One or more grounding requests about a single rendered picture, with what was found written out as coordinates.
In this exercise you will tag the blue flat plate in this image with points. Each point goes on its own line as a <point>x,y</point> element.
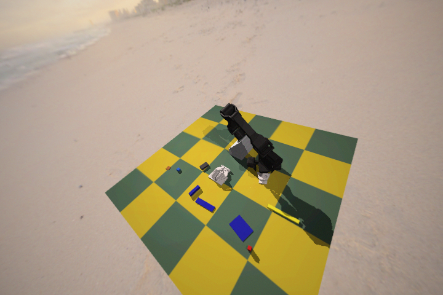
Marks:
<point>240,227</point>

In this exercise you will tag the yellow long bar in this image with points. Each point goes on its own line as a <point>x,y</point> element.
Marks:
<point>284,214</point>

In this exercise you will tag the blue rectangular block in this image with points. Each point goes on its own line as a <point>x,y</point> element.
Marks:
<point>194,190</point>

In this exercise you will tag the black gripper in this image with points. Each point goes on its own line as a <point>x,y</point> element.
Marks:
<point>252,163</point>

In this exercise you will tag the blue flat bar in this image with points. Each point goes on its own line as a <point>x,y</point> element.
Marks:
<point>205,204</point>

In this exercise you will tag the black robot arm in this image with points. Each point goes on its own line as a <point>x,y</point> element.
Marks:
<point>238,127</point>

